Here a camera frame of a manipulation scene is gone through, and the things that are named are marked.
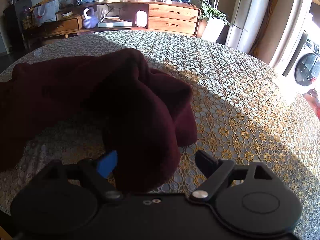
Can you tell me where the dark red fleece garment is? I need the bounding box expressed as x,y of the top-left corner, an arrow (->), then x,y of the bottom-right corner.
1,48 -> 197,194

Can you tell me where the floral lace tablecloth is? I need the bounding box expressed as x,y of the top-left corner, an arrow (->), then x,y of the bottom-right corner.
0,30 -> 320,240

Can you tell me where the white washing machine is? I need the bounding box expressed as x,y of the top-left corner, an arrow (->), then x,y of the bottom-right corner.
282,31 -> 319,94

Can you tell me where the white tall planter with plant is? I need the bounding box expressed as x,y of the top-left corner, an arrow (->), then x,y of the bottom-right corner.
195,0 -> 230,43

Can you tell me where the purple kettlebell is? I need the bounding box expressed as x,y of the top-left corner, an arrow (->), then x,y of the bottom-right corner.
82,7 -> 99,29

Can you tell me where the flat white box on shelf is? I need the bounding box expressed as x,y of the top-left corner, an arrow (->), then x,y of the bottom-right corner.
97,17 -> 132,28

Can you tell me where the wooden TV sideboard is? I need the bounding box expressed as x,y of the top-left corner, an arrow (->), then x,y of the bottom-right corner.
41,0 -> 200,37

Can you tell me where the black side cabinet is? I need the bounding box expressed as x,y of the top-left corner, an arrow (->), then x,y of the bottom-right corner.
3,0 -> 31,53

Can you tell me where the white small device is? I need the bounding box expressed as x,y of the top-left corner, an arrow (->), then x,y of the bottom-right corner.
135,10 -> 148,27

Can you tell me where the white shopping bag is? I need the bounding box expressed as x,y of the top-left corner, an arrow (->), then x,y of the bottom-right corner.
30,0 -> 60,27

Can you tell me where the white tower air conditioner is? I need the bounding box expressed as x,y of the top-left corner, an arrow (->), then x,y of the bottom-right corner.
226,0 -> 269,53

